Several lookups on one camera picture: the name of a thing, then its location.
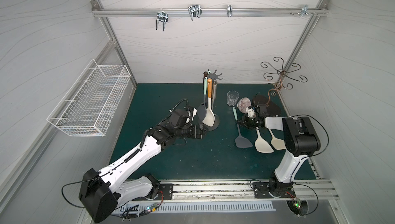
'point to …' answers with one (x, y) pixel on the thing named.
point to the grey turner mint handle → (240, 142)
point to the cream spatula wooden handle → (261, 144)
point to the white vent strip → (161, 207)
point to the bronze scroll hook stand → (279, 64)
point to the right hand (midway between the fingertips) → (237, 121)
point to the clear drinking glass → (232, 98)
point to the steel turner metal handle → (213, 92)
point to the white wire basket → (89, 106)
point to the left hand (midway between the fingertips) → (201, 129)
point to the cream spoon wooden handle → (209, 120)
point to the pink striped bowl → (243, 104)
